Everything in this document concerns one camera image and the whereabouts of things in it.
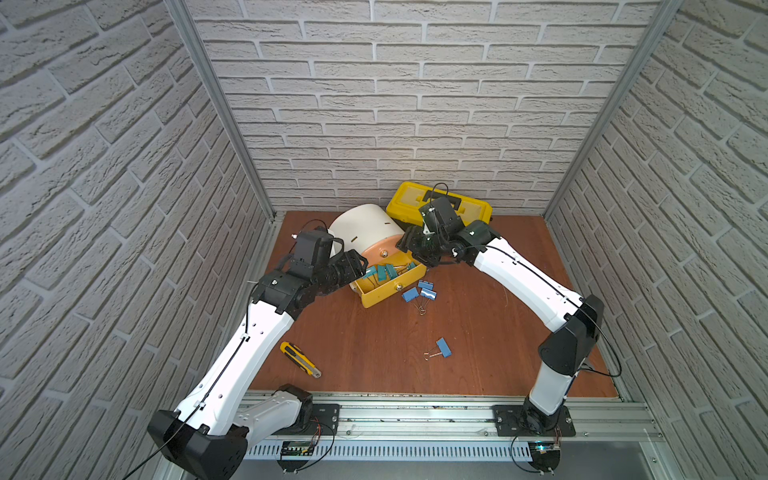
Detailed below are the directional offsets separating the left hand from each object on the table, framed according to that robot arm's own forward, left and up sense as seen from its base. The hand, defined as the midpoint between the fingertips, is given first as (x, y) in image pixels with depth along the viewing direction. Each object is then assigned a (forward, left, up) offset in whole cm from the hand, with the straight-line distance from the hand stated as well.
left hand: (366, 260), depth 71 cm
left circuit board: (-37, +17, -31) cm, 51 cm away
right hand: (+7, -10, -3) cm, 12 cm away
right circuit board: (-38, -44, -28) cm, 64 cm away
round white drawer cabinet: (+17, +3, -6) cm, 19 cm away
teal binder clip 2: (+8, 0, -17) cm, 19 cm away
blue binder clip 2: (+6, -13, -27) cm, 30 cm away
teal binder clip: (+8, -4, -18) cm, 20 cm away
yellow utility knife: (-16, +18, -27) cm, 36 cm away
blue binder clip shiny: (+6, -19, -27) cm, 33 cm away
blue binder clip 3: (-12, -22, -27) cm, 37 cm away
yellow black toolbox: (+34, -12, -10) cm, 38 cm away
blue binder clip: (+10, -19, -28) cm, 35 cm away
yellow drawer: (-2, -1, -12) cm, 12 cm away
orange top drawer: (+9, -4, -7) cm, 12 cm away
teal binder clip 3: (+7, -7, -16) cm, 18 cm away
